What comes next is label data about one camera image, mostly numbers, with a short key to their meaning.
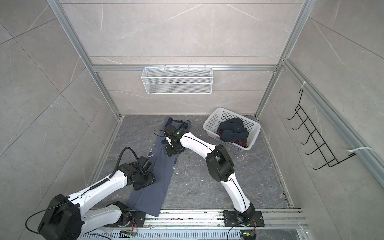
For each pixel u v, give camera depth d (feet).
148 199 2.57
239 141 2.95
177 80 3.30
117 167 1.91
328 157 2.00
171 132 2.44
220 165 1.80
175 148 2.64
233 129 3.49
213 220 2.45
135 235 2.25
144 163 2.22
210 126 3.52
